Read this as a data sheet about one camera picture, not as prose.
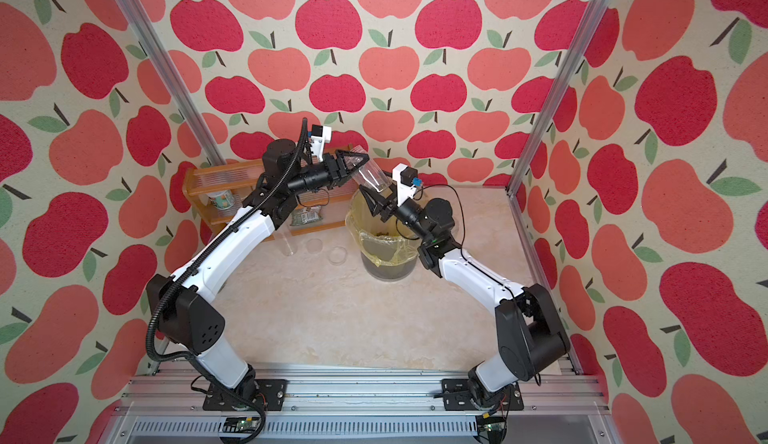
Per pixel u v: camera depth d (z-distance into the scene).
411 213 0.66
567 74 0.86
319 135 0.66
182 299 0.44
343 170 0.63
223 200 0.93
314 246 1.05
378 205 0.65
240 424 0.72
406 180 0.61
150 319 0.78
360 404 0.74
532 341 0.43
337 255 1.01
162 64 0.84
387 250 0.78
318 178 0.64
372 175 0.73
